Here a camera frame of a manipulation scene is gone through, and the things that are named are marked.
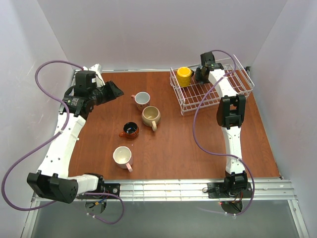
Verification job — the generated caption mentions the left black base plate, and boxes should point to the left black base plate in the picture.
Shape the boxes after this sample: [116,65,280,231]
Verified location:
[101,183,121,196]

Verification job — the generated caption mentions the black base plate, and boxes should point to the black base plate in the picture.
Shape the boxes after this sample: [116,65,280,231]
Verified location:
[101,183,121,196]
[202,182,253,198]

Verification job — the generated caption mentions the beige round mug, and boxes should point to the beige round mug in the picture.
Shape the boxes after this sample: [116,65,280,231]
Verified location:
[142,106,161,132]

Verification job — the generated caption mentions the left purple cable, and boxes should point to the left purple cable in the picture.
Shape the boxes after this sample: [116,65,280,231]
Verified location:
[1,60,125,225]

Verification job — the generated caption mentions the white mug brown dots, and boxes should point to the white mug brown dots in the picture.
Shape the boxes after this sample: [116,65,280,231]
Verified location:
[131,92,151,112]

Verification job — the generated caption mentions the yellow textured cup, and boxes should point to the yellow textured cup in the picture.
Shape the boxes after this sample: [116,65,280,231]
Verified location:
[176,67,194,87]

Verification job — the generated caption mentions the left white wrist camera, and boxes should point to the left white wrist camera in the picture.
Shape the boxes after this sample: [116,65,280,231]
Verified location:
[83,63,105,87]

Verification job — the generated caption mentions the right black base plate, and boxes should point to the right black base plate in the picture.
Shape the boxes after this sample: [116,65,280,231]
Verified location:
[202,182,253,198]

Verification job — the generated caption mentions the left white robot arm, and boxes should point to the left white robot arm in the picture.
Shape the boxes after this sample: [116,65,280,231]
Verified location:
[27,65,124,203]

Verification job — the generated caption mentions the brown black mug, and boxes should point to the brown black mug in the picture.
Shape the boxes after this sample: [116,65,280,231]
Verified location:
[119,122,139,139]

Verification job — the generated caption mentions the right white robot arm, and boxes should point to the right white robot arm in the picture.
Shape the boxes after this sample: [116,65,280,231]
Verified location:
[195,51,248,196]

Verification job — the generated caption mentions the white wire dish rack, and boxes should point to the white wire dish rack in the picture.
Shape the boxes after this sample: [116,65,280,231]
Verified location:
[170,55,255,116]

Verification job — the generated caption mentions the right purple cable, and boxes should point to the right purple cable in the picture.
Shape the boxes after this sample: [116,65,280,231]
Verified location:
[192,49,256,216]

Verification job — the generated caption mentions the aluminium frame rail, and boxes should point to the aluminium frame rail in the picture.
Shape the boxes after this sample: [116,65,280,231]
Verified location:
[36,178,297,203]

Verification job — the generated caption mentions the white mug pink handle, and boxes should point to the white mug pink handle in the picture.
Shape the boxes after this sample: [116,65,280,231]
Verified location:
[112,146,133,173]

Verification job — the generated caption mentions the purple cable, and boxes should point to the purple cable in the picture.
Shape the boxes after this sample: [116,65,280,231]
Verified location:
[192,49,256,216]
[1,60,125,225]

